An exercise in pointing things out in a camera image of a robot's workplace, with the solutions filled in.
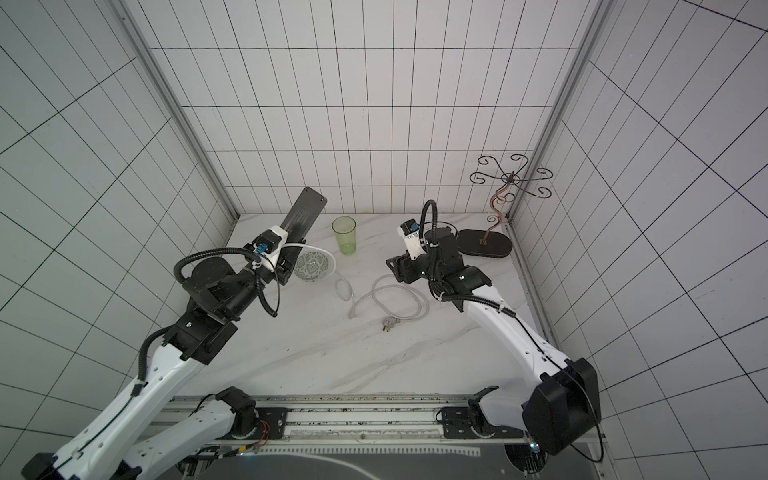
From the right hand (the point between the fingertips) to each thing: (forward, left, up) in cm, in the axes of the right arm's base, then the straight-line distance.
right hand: (400, 249), depth 79 cm
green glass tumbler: (+19, +20, -14) cm, 31 cm away
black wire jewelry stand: (+23, -35, -23) cm, 48 cm away
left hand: (-8, +25, +13) cm, 29 cm away
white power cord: (-9, +13, -12) cm, 20 cm away
